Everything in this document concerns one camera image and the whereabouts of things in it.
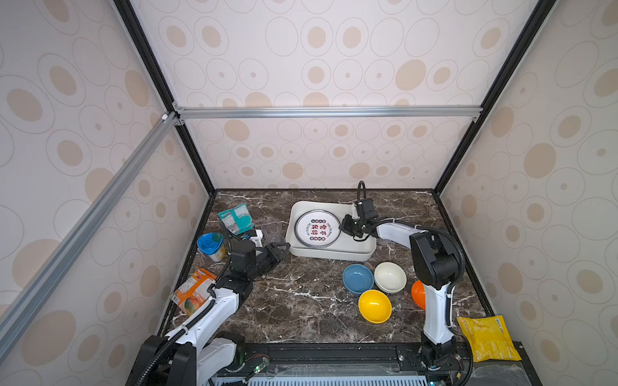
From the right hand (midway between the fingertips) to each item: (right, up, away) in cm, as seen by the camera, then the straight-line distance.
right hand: (339, 225), depth 102 cm
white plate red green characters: (-9, -2, +1) cm, 10 cm away
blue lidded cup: (-49, -7, -13) cm, 51 cm away
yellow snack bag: (+45, -35, -26) cm, 62 cm away
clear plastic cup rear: (-28, -3, +1) cm, 28 cm away
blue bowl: (+5, -19, -13) cm, 24 cm away
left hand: (-17, -5, -22) cm, 28 cm away
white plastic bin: (+3, -9, -2) cm, 10 cm away
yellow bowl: (+10, -27, -19) cm, 35 cm away
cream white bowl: (+17, -19, -13) cm, 29 cm away
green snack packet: (-45, +2, +4) cm, 45 cm away
